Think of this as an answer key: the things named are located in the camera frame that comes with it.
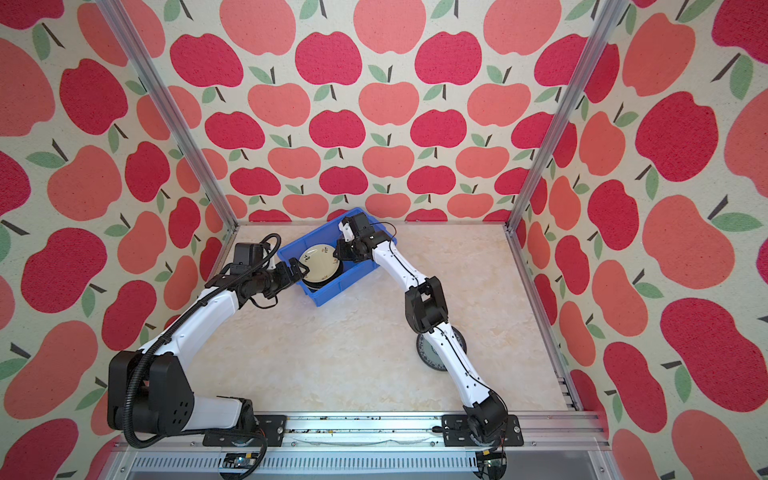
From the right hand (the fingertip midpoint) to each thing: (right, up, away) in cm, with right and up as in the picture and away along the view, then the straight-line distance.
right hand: (339, 251), depth 104 cm
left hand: (-8, -7, -17) cm, 20 cm away
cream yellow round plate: (-7, -3, +1) cm, 8 cm away
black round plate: (-7, -12, -5) cm, 15 cm away
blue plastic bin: (-4, +6, +5) cm, 9 cm away
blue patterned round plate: (+30, -30, -16) cm, 45 cm away
